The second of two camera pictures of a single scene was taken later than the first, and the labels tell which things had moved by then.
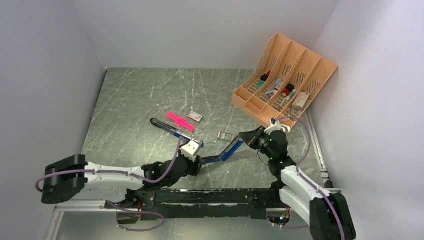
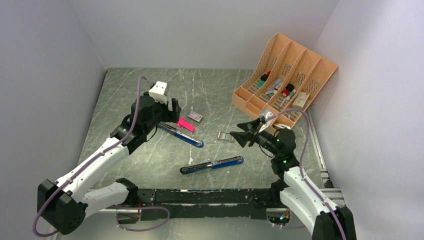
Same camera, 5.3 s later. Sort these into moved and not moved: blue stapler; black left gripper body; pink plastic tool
Moved: black left gripper body
Not moved: pink plastic tool; blue stapler
